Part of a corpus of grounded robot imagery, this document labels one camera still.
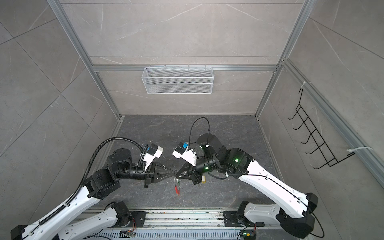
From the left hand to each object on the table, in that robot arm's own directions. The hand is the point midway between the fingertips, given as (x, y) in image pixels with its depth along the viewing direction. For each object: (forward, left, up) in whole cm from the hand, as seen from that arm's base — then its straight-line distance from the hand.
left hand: (173, 172), depth 55 cm
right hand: (0, -2, -3) cm, 3 cm away
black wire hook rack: (+9, -65, -1) cm, 65 cm away
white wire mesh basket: (+67, +1, -4) cm, 67 cm away
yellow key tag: (+8, -14, -33) cm, 37 cm away
